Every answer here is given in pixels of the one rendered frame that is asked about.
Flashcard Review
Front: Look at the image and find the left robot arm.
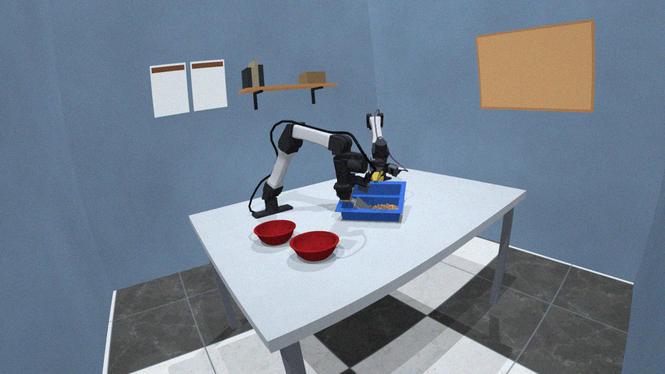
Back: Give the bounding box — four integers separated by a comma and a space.
366, 113, 400, 177

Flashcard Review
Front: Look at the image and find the red bowl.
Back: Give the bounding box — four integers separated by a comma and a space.
254, 220, 296, 246
289, 231, 339, 261

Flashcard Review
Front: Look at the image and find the grey scoop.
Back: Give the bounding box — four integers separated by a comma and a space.
349, 197, 371, 209

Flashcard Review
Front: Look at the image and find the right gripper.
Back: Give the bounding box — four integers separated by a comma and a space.
334, 171, 355, 202

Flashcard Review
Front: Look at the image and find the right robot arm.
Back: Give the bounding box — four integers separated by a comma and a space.
252, 123, 370, 219

